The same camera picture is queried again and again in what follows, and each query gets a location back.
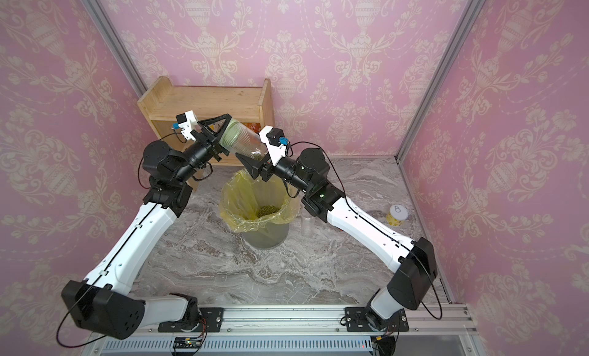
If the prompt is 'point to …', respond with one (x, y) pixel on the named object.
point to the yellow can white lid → (397, 215)
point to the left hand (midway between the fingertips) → (236, 127)
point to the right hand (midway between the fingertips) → (250, 143)
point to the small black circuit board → (186, 343)
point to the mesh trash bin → (268, 236)
